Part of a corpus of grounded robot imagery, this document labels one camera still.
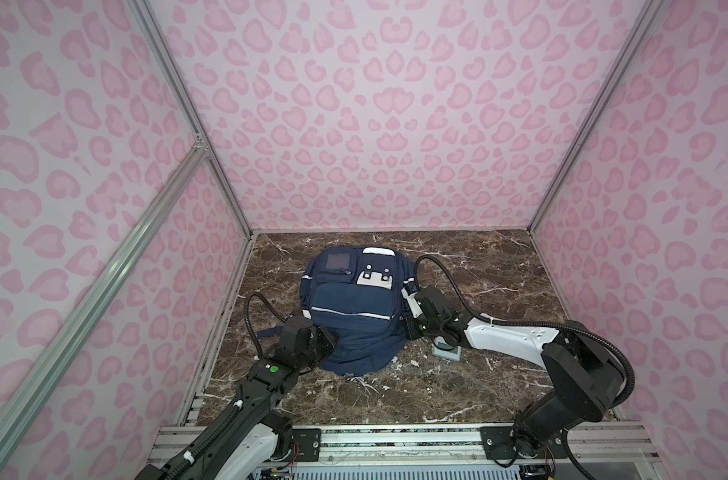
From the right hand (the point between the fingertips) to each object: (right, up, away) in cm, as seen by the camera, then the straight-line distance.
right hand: (405, 319), depth 88 cm
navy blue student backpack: (-15, +7, +2) cm, 17 cm away
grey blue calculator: (+13, -10, 0) cm, 16 cm away
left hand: (-18, -1, -7) cm, 20 cm away
